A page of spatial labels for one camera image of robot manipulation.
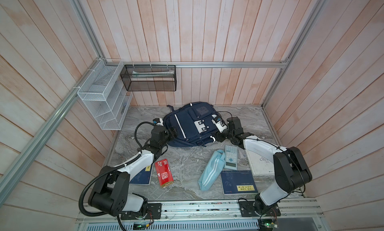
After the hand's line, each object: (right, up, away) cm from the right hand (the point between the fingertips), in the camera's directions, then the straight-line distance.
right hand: (215, 129), depth 93 cm
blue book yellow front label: (+11, -29, -11) cm, 33 cm away
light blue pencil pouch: (-4, -22, -12) cm, 25 cm away
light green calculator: (+9, -20, -4) cm, 22 cm away
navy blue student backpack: (-13, +3, +11) cm, 17 cm away
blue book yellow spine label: (-43, -27, -9) cm, 52 cm away
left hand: (-26, -1, -5) cm, 27 cm away
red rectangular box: (-32, -25, -7) cm, 41 cm away
